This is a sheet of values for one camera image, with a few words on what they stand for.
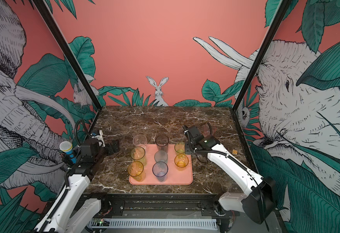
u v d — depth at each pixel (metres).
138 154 0.82
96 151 0.63
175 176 0.84
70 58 0.89
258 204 0.38
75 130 0.93
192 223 0.70
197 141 0.57
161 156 0.89
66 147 0.70
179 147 0.95
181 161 0.90
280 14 0.71
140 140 0.96
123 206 0.74
